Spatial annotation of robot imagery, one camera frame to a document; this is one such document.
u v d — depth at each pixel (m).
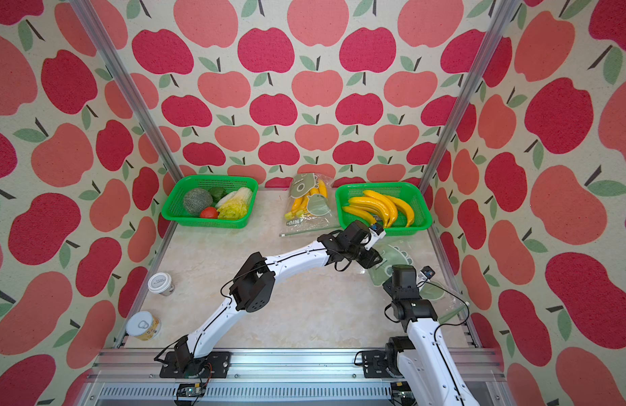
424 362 0.47
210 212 1.04
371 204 1.04
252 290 0.59
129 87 0.86
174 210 1.07
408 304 0.59
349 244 0.73
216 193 1.14
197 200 1.04
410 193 1.09
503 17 0.70
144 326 0.77
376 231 0.80
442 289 0.68
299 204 1.08
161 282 0.84
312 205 1.02
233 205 1.02
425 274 0.72
